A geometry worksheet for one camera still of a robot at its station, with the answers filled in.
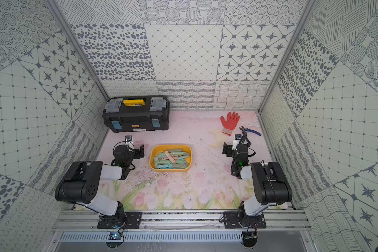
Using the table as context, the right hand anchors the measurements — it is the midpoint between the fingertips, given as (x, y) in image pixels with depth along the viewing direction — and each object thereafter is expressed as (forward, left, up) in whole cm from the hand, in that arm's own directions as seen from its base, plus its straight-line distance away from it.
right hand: (233, 144), depth 95 cm
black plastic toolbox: (+14, +60, +12) cm, 63 cm away
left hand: (-2, +58, +2) cm, 58 cm away
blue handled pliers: (+16, -14, -6) cm, 22 cm away
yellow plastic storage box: (-5, +48, +1) cm, 48 cm away
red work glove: (+21, -1, -6) cm, 22 cm away
